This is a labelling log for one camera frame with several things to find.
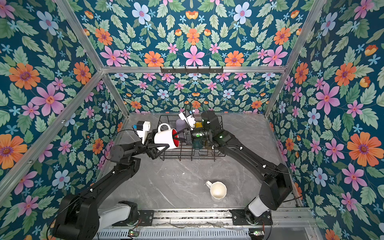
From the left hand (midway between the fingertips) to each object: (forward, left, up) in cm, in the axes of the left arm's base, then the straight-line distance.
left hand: (169, 141), depth 60 cm
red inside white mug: (+2, 0, 0) cm, 2 cm away
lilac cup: (+28, -1, -23) cm, 37 cm away
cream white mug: (-11, -21, -34) cm, 42 cm away
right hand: (+5, -1, -3) cm, 6 cm away
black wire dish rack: (+15, -5, -36) cm, 40 cm away
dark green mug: (+18, -11, -32) cm, 38 cm away
